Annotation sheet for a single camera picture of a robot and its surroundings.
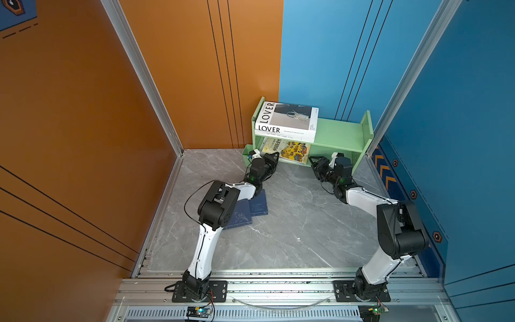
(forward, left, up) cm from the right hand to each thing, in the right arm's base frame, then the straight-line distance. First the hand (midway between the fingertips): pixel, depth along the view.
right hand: (307, 160), depth 91 cm
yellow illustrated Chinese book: (+11, +7, -4) cm, 13 cm away
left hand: (+7, +11, 0) cm, 13 cm away
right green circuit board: (-54, -20, -19) cm, 61 cm away
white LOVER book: (+11, +9, +14) cm, 20 cm away
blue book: (-13, +23, -18) cm, 31 cm away
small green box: (+14, +30, -9) cm, 35 cm away
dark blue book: (-19, +31, -16) cm, 40 cm away
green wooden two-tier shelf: (+6, -18, +7) cm, 20 cm away
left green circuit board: (-55, +44, -20) cm, 73 cm away
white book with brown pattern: (+3, +1, +12) cm, 12 cm away
